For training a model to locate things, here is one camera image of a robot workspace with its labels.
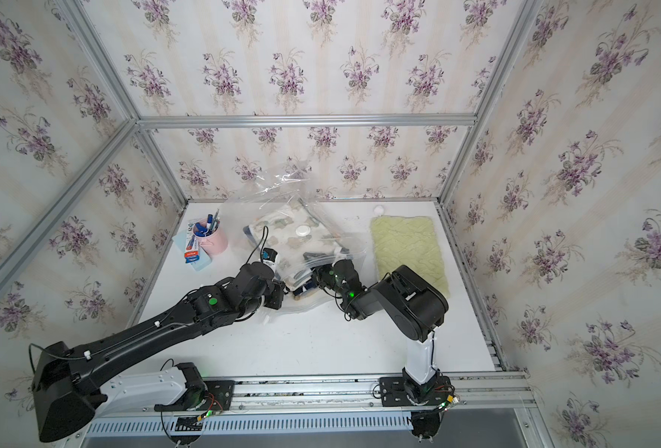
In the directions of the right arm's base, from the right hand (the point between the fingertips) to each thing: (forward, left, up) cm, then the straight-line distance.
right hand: (306, 260), depth 87 cm
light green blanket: (+16, -38, -10) cm, 42 cm away
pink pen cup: (+10, +34, -1) cm, 36 cm away
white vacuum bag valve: (+13, +3, -2) cm, 14 cm away
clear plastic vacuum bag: (+39, +18, -6) cm, 44 cm away
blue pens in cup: (+15, +36, -1) cm, 39 cm away
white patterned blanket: (+9, +4, -1) cm, 10 cm away
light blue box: (+8, +43, -7) cm, 45 cm away
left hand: (-12, +4, +4) cm, 13 cm away
